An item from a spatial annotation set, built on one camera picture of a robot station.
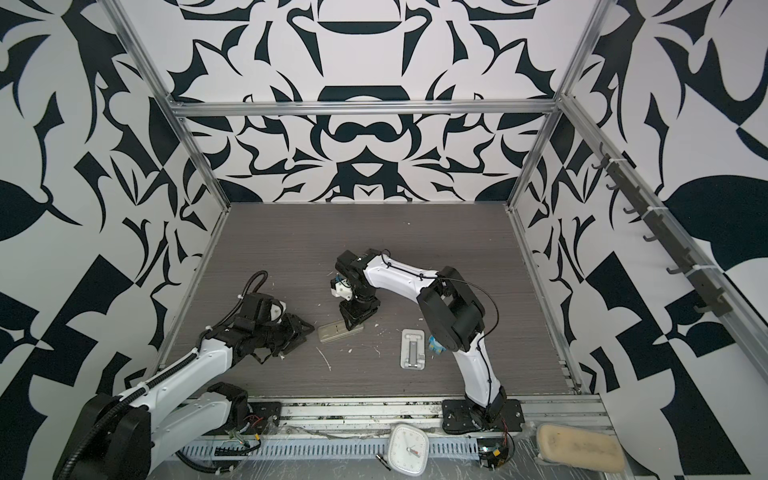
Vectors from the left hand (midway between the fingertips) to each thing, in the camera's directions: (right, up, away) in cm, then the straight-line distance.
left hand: (313, 327), depth 84 cm
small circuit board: (+45, -25, -13) cm, 53 cm away
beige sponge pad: (+63, -22, -16) cm, 69 cm away
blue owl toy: (+34, -5, +1) cm, 34 cm away
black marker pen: (+19, -25, -16) cm, 36 cm away
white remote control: (+5, -2, +3) cm, 6 cm away
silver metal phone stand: (+27, -6, -1) cm, 28 cm away
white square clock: (+25, -22, -16) cm, 37 cm away
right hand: (+11, +1, +2) cm, 11 cm away
